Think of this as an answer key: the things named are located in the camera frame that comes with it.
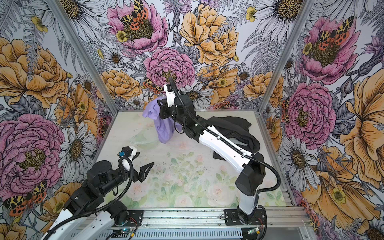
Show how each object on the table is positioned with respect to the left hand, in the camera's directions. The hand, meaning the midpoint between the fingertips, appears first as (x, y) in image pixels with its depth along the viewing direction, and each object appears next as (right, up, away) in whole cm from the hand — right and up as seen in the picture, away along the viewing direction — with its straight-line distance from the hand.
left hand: (145, 162), depth 69 cm
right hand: (+6, +26, 0) cm, 27 cm away
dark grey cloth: (+51, +15, +39) cm, 66 cm away
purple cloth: (+7, +16, +12) cm, 21 cm away
